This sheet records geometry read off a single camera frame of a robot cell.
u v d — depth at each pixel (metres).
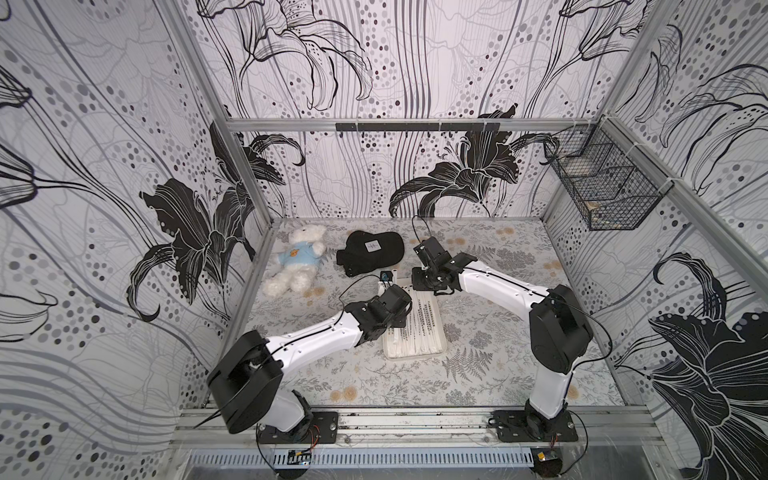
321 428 0.73
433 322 0.91
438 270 0.68
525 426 0.65
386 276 0.75
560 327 0.48
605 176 0.88
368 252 1.04
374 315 0.62
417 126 0.91
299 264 0.98
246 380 0.43
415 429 0.73
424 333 0.88
